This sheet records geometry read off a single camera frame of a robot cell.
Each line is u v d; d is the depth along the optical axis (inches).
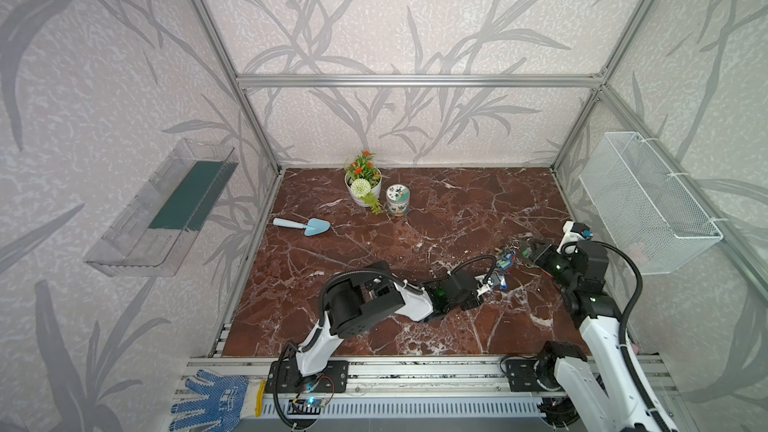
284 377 27.8
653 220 24.8
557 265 26.8
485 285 29.7
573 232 27.8
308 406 28.2
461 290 26.9
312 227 40.4
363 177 38.8
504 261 36.6
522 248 32.7
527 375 29.0
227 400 27.4
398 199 40.0
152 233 24.7
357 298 20.4
